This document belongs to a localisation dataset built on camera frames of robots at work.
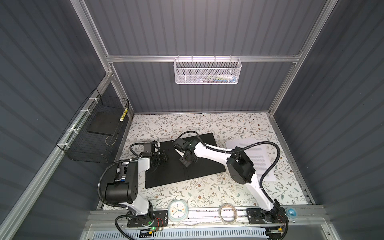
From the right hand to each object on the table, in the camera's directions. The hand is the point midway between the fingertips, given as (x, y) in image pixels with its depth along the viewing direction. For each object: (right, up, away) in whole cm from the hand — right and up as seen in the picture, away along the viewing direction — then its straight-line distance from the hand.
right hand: (189, 162), depth 95 cm
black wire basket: (-46, +19, -21) cm, 54 cm away
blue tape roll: (+53, -21, -19) cm, 61 cm away
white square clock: (-4, -19, -21) cm, 29 cm away
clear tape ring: (+25, -23, -20) cm, 39 cm away
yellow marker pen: (-36, +30, -13) cm, 48 cm away
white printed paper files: (+46, +4, +1) cm, 46 cm away
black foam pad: (-42, +25, -18) cm, 52 cm away
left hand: (-14, +4, +1) cm, 14 cm away
